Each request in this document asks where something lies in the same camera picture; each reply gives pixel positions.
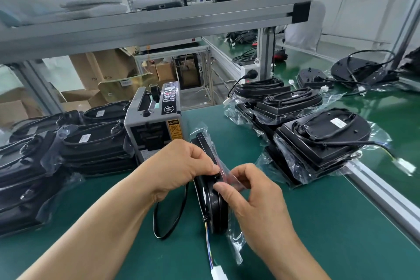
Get person's right hand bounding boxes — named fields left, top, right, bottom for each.
left=213, top=163, right=309, bottom=271

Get person's left hand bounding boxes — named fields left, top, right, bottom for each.
left=134, top=139, right=222, bottom=206

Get group of bagged black lamps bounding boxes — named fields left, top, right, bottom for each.
left=223, top=76, right=395, bottom=189

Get unbagged black lamps with cables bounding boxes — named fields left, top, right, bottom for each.
left=294, top=49, right=420, bottom=91

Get person's left forearm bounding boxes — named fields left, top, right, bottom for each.
left=18, top=183, right=158, bottom=280

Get person's right forearm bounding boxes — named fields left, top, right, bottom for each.
left=269, top=249, right=331, bottom=280

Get grey tape dispenser machine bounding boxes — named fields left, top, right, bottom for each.
left=123, top=81, right=185, bottom=162

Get white power socket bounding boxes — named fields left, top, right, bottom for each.
left=244, top=66, right=261, bottom=82

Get grey metal shelf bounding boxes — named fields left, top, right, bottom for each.
left=0, top=0, right=313, bottom=64

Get black phone on shelf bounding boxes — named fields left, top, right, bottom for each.
left=143, top=1, right=183, bottom=10

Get white flat scale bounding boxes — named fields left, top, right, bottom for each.
left=59, top=0, right=130, bottom=20

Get aluminium table edge rail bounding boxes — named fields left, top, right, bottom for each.
left=344, top=158, right=420, bottom=245

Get bundle of black cables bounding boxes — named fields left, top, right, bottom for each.
left=233, top=49, right=258, bottom=65

